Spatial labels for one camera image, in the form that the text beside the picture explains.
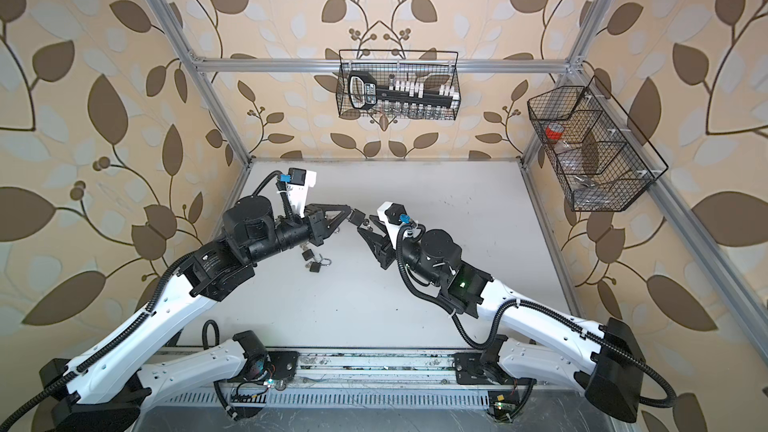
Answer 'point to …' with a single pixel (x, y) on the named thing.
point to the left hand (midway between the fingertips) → (351, 210)
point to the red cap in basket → (554, 131)
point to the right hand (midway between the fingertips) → (367, 225)
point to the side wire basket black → (598, 156)
